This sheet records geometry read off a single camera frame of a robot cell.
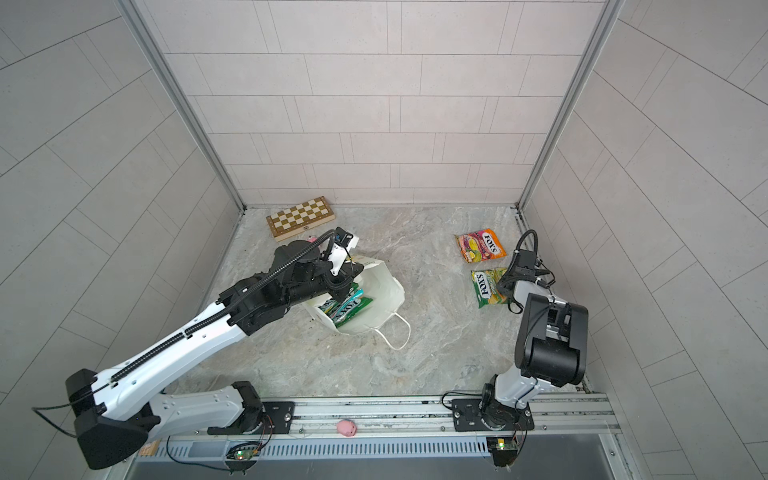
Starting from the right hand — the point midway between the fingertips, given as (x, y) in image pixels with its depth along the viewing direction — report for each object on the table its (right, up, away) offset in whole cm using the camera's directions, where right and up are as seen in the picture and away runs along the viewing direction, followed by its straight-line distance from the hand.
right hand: (512, 282), depth 95 cm
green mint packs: (-50, -4, -14) cm, 53 cm away
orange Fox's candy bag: (-8, +11, +7) cm, 16 cm away
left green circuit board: (-70, -32, -30) cm, 83 cm away
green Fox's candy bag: (-10, -1, -4) cm, 10 cm away
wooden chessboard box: (-73, +21, +14) cm, 77 cm away
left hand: (-43, +8, -28) cm, 52 cm away
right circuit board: (-12, -34, -27) cm, 45 cm away
